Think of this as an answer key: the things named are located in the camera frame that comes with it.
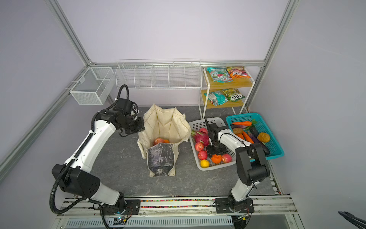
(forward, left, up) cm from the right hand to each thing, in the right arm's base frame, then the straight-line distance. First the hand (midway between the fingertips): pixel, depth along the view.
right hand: (217, 155), depth 90 cm
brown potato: (+9, -30, +6) cm, 32 cm away
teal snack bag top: (+38, -2, +33) cm, 51 cm away
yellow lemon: (-7, +9, +2) cm, 11 cm away
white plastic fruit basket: (+21, +13, +5) cm, 25 cm away
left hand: (+5, +42, +21) cm, 47 cm away
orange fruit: (+10, +34, +1) cm, 35 cm away
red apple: (+6, +37, +8) cm, 38 cm away
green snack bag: (+39, -14, +16) cm, 45 cm away
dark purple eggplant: (+11, -27, +1) cm, 29 cm away
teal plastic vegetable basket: (0, -34, +6) cm, 35 cm away
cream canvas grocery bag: (+17, +38, +3) cm, 42 cm away
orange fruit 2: (-4, +2, +3) cm, 5 cm away
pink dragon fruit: (+10, +10, +6) cm, 16 cm away
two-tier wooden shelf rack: (+33, -17, +28) cm, 47 cm away
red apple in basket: (+3, +12, +6) cm, 14 cm away
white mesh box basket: (+40, +84, +24) cm, 96 cm away
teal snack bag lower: (+35, -2, +17) cm, 39 cm away
